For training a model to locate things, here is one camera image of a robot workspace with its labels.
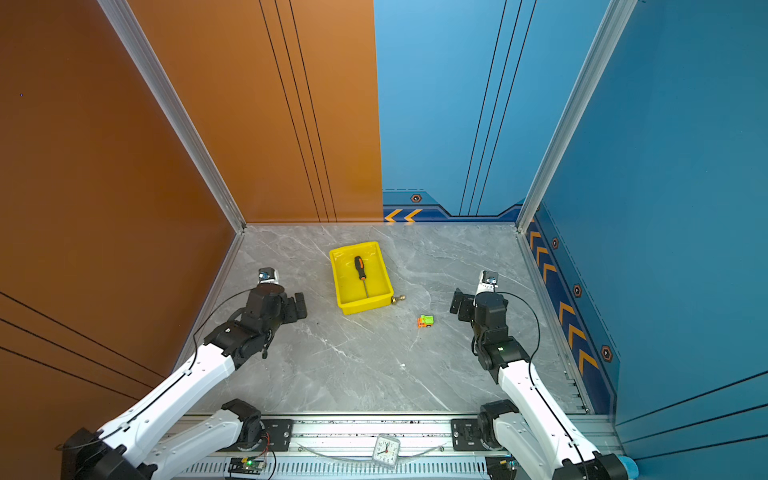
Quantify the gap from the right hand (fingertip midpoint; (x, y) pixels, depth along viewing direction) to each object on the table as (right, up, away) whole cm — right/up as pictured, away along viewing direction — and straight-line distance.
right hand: (470, 291), depth 83 cm
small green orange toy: (-12, -10, +9) cm, 18 cm away
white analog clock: (-23, -36, -13) cm, 45 cm away
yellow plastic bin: (-36, -1, +18) cm, 40 cm away
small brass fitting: (-19, -4, +15) cm, 24 cm away
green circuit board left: (-60, -41, -10) cm, 74 cm away
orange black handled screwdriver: (-33, +6, +23) cm, 41 cm away
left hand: (-50, -1, -1) cm, 50 cm away
